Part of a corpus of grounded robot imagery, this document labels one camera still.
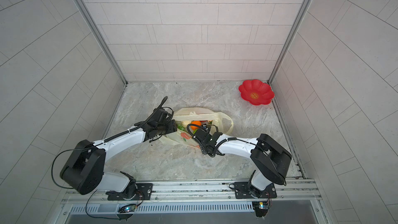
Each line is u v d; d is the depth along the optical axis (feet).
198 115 2.72
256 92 3.63
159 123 2.23
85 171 1.35
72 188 1.36
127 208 2.13
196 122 2.90
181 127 2.94
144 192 2.33
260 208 2.23
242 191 2.31
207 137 2.15
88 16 2.70
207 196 2.32
